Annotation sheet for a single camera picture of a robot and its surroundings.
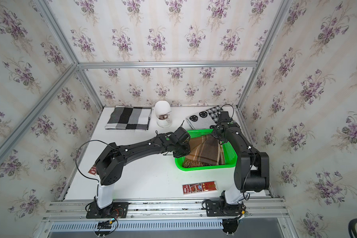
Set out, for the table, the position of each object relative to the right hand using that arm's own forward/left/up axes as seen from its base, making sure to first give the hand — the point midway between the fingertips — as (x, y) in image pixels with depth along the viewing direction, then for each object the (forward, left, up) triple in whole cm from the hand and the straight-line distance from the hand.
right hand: (219, 134), depth 91 cm
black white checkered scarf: (+19, +63, -7) cm, 66 cm away
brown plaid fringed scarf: (-12, +10, +1) cm, 16 cm away
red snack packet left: (-21, +76, -8) cm, 79 cm away
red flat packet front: (-29, +13, -9) cm, 33 cm away
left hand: (-13, +17, -1) cm, 21 cm away
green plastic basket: (-12, -6, -6) cm, 15 cm away
